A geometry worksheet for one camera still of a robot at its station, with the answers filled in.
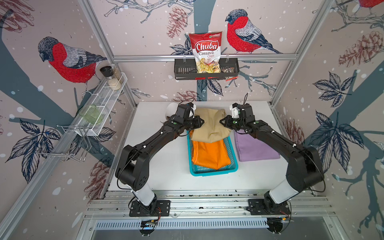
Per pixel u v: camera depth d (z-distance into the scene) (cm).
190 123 74
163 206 73
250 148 93
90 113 68
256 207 73
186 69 95
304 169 45
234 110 80
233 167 82
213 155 88
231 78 91
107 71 79
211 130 87
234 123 76
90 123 70
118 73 86
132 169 45
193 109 70
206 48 80
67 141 59
